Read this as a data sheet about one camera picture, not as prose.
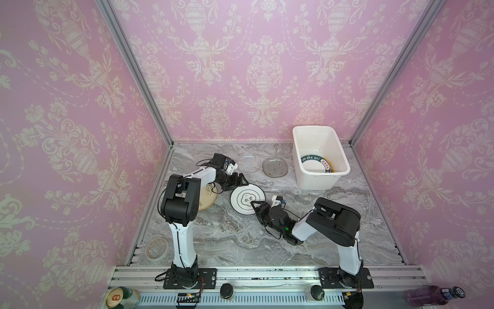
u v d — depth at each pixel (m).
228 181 0.88
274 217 0.72
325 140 1.09
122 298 0.61
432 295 0.64
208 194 0.97
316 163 1.06
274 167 1.10
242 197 0.97
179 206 0.54
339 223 0.51
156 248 0.83
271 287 0.73
